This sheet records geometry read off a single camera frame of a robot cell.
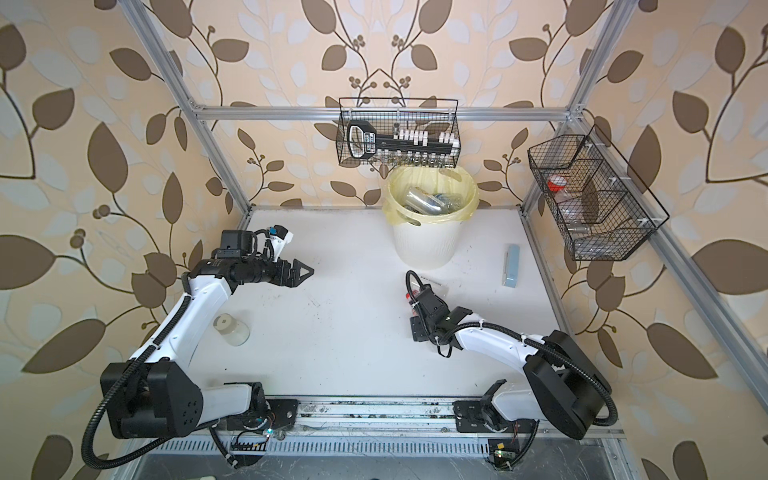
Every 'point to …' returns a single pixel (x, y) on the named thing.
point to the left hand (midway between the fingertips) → (300, 265)
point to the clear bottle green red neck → (423, 201)
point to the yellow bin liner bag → (403, 179)
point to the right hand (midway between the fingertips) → (426, 327)
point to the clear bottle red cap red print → (412, 295)
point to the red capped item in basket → (556, 183)
